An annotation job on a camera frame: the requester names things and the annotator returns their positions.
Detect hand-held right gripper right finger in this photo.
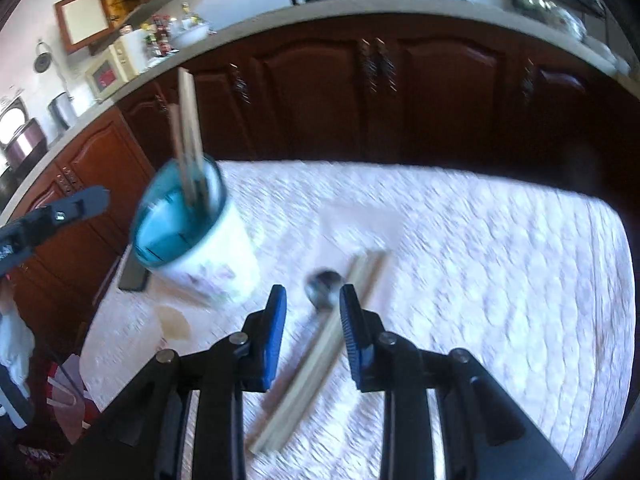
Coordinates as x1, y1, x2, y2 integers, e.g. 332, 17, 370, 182
339, 284, 576, 480

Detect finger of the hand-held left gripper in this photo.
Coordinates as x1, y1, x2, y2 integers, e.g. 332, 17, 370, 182
47, 185, 111, 228

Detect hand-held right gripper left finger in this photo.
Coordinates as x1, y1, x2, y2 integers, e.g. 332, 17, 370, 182
52, 284, 288, 480

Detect metal spoon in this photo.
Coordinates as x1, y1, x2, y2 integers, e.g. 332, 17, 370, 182
304, 270, 346, 317

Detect white floral cup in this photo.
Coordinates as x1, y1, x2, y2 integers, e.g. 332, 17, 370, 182
129, 156, 262, 307

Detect person's left forearm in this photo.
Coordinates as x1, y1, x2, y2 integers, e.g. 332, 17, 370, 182
0, 297, 37, 391

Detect black phone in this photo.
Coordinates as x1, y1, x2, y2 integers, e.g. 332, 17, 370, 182
117, 257, 151, 292

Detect rice cooker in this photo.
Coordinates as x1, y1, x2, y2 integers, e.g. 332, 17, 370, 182
0, 95, 48, 166

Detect silver electric kettle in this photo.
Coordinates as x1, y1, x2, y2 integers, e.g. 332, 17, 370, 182
47, 91, 78, 131

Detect cream microwave oven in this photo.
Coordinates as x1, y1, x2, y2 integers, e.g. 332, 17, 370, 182
84, 40, 146, 103

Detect white quilted tablecloth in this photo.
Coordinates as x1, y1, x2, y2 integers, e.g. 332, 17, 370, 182
80, 160, 636, 480

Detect hanging round strainer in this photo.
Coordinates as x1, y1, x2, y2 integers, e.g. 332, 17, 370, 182
34, 40, 53, 75

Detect group of condiment bottles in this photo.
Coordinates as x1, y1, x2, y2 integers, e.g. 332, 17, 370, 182
140, 2, 211, 58

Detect white bowl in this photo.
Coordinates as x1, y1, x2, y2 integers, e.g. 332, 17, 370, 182
170, 25, 211, 48

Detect dark wooden base cabinets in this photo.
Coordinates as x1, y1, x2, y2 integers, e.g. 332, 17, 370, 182
0, 12, 636, 341

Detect wooden wall cabinet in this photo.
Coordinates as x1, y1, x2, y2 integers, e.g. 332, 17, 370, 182
54, 0, 231, 56

